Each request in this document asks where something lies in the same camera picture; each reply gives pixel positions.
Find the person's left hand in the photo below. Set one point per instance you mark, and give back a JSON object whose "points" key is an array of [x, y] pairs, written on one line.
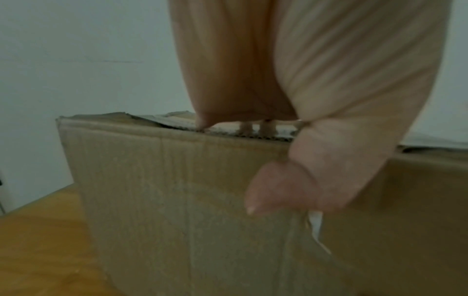
{"points": [[329, 72]]}

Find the brown cardboard piece with staples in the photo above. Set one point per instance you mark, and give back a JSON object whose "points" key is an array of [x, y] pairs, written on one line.
{"points": [[146, 202]]}

